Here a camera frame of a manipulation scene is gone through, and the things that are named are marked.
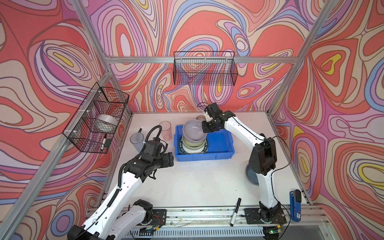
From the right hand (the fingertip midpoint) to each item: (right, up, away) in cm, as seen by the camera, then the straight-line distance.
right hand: (205, 131), depth 92 cm
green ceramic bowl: (-7, -8, -2) cm, 11 cm away
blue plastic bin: (+11, -10, +5) cm, 16 cm away
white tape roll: (-50, +5, -22) cm, 55 cm away
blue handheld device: (+45, -35, -18) cm, 59 cm away
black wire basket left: (-56, +3, -20) cm, 60 cm away
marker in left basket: (-52, -5, -20) cm, 56 cm away
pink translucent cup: (-25, +1, +1) cm, 25 cm away
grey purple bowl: (-8, 0, -2) cm, 8 cm away
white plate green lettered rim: (-8, -13, 0) cm, 15 cm away
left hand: (-21, -13, -15) cm, 28 cm away
